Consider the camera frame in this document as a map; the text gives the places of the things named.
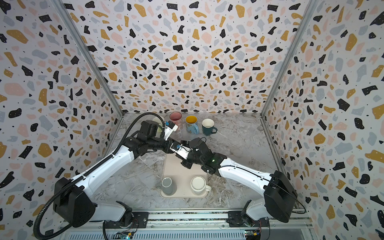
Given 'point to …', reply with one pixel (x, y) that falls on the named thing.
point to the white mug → (198, 184)
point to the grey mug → (166, 185)
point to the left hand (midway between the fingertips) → (181, 143)
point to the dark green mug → (208, 127)
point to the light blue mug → (192, 125)
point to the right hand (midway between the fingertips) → (175, 151)
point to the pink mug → (176, 117)
